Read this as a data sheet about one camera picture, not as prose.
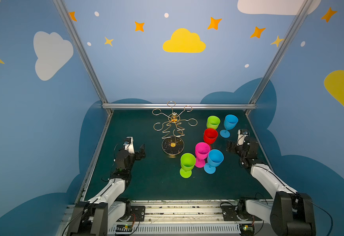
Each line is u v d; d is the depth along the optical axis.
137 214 0.74
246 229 0.73
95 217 0.41
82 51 0.84
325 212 0.38
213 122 1.00
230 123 0.95
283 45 0.83
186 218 0.74
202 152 0.86
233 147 0.80
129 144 0.73
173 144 0.98
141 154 0.80
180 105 0.84
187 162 0.82
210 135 0.95
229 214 0.74
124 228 0.73
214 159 0.85
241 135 0.77
